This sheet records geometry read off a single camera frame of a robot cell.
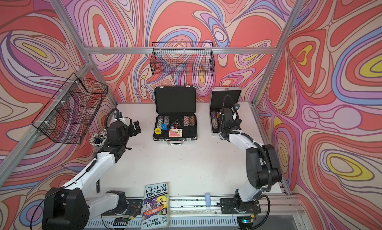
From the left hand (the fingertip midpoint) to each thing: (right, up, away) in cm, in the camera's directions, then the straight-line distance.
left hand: (132, 123), depth 84 cm
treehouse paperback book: (+17, -41, -13) cm, 46 cm away
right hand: (+59, +3, +8) cm, 59 cm away
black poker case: (+22, +2, +24) cm, 33 cm away
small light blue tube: (+42, -38, -11) cm, 58 cm away
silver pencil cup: (-18, -9, -2) cm, 21 cm away
